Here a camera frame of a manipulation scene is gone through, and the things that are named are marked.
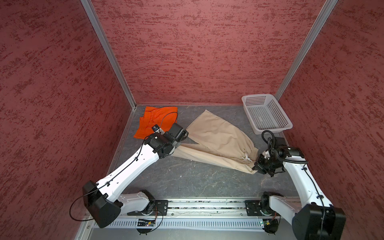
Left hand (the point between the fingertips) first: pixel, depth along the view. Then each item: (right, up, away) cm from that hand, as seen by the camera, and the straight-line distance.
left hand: (171, 146), depth 76 cm
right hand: (+43, -13, +1) cm, 44 cm away
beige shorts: (+29, -1, +24) cm, 38 cm away
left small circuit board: (-13, -38, -3) cm, 40 cm away
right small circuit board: (+50, -37, -5) cm, 62 cm away
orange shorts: (-10, +16, +31) cm, 36 cm away
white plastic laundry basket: (+68, +19, +41) cm, 82 cm away
